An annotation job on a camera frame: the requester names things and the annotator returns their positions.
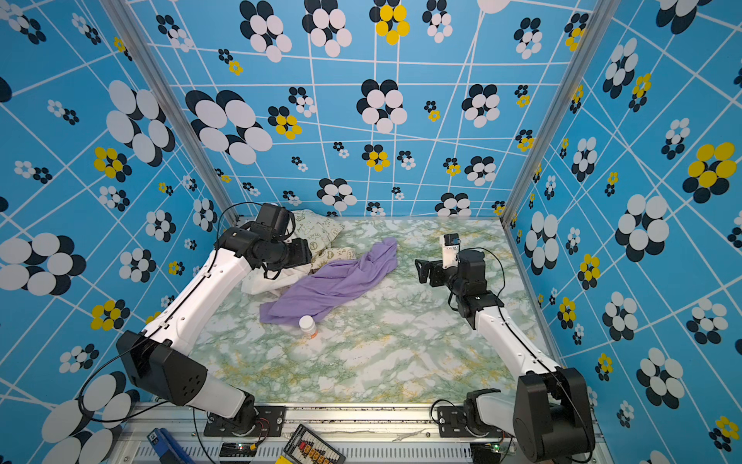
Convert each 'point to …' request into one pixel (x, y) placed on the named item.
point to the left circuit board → (238, 449)
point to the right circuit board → (484, 452)
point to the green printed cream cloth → (320, 232)
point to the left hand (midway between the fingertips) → (306, 254)
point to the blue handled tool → (166, 449)
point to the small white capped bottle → (307, 326)
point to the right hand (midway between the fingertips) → (433, 259)
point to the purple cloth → (330, 285)
